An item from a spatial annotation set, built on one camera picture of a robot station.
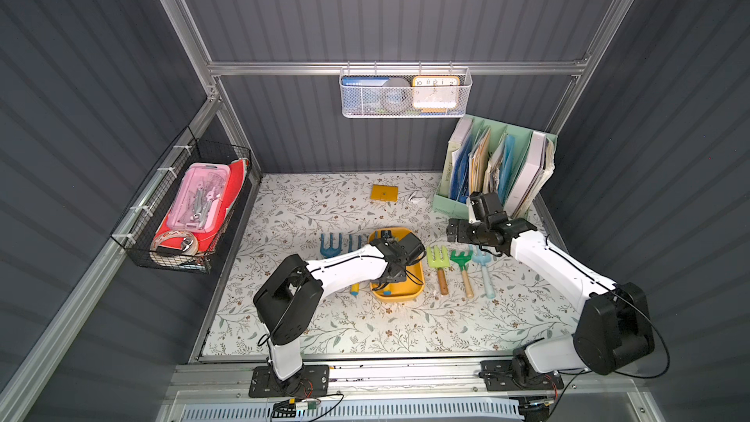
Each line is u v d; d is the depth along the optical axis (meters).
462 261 0.95
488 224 0.67
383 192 1.12
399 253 0.68
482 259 0.95
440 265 0.94
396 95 0.91
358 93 0.84
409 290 0.87
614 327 0.42
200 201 0.72
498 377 0.74
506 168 0.90
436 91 0.88
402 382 0.75
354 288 0.88
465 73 0.89
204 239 0.69
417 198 1.12
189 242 0.67
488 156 0.92
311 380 0.74
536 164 0.87
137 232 0.61
